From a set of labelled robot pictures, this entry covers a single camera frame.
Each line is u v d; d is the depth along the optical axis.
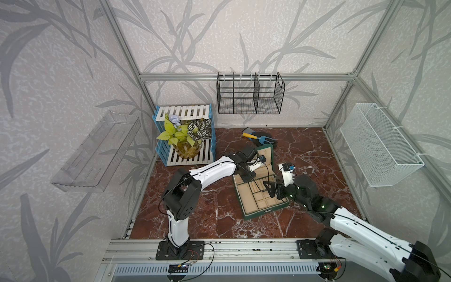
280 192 0.67
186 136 0.83
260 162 0.79
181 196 0.48
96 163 0.69
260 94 1.07
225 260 0.72
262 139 1.12
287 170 0.67
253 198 0.84
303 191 0.58
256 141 1.12
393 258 0.42
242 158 0.70
